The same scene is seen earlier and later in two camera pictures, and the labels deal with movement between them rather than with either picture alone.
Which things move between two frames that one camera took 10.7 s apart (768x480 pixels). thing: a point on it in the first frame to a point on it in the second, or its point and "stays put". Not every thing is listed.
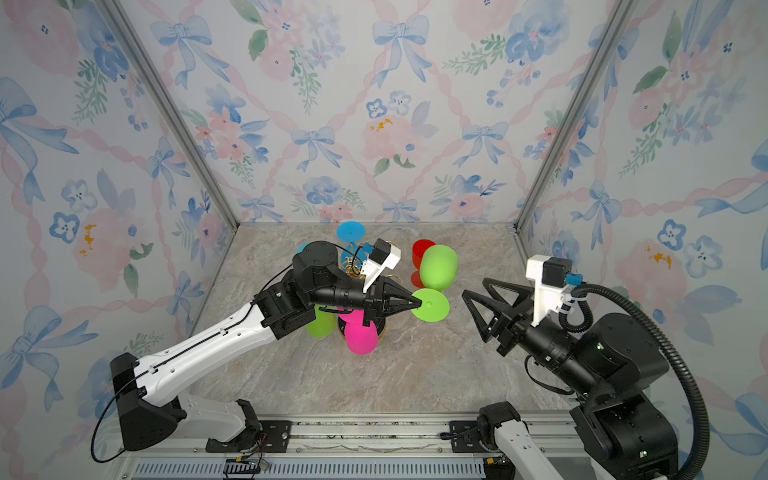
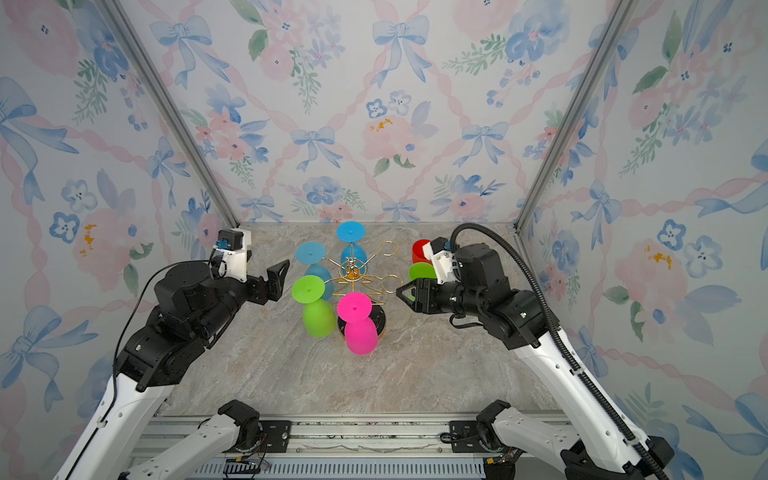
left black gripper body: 372,302 to 256,289
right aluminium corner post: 620,15 stays put
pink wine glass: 360,339 stays put
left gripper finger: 394,305 to 276,279
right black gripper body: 512,326 to 444,297
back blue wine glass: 352,255 stays put
